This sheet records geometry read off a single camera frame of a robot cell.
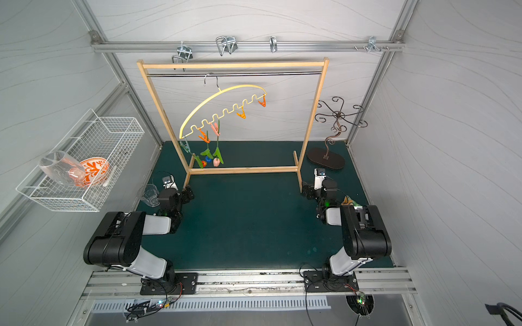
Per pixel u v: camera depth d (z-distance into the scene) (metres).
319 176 0.83
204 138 0.80
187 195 0.86
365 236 0.46
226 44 0.75
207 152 0.92
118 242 0.45
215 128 0.82
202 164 0.98
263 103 0.91
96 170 0.66
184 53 0.78
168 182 0.80
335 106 0.93
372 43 0.77
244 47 0.80
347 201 0.93
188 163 1.07
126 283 0.75
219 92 0.70
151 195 0.96
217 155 0.95
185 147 0.78
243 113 0.88
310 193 0.86
